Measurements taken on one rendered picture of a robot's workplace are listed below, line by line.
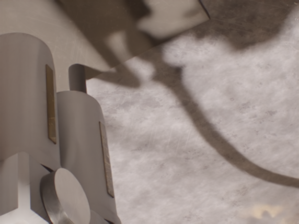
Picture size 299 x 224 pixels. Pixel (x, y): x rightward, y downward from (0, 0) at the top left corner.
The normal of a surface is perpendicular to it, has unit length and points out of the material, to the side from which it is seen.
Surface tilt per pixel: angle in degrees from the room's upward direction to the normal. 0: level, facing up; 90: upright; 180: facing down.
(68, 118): 90
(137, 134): 0
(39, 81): 90
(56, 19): 0
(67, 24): 0
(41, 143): 90
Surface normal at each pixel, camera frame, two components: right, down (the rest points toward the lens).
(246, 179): 0.14, 0.72
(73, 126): 0.19, -0.70
